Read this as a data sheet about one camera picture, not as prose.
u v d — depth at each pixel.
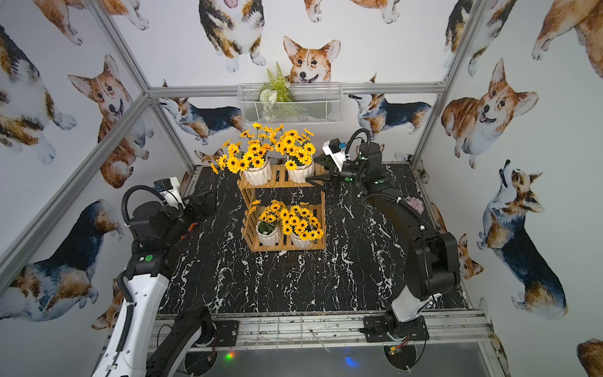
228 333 0.74
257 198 0.85
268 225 0.86
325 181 0.67
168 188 0.60
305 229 0.80
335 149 0.65
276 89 0.82
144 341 0.43
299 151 0.66
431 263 0.45
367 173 0.64
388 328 0.66
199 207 0.64
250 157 0.65
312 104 0.92
